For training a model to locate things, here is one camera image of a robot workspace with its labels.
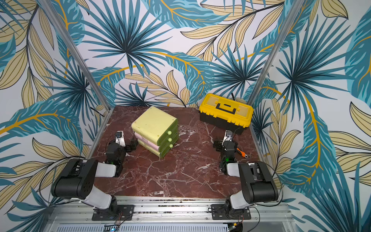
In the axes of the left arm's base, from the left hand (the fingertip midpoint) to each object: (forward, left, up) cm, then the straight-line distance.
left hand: (126, 138), depth 92 cm
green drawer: (-2, -29, +11) cm, 31 cm away
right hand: (+1, -64, +1) cm, 64 cm away
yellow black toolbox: (+16, -65, +8) cm, 67 cm away
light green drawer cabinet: (-4, -22, +14) cm, 27 cm away
